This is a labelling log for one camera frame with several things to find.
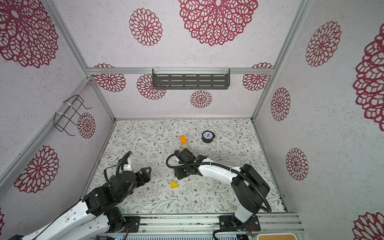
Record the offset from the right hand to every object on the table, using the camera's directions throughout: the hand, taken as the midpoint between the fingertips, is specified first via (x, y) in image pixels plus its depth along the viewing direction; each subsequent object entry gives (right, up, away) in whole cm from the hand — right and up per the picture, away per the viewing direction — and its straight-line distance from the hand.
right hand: (177, 171), depth 85 cm
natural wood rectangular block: (+4, +14, +11) cm, 18 cm away
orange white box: (+46, -24, -19) cm, 55 cm away
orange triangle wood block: (+3, +18, +11) cm, 21 cm away
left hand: (-15, +1, -9) cm, 17 cm away
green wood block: (+4, +13, +12) cm, 18 cm away
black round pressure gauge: (+20, +19, +22) cm, 35 cm away
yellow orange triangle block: (-2, -8, +1) cm, 9 cm away
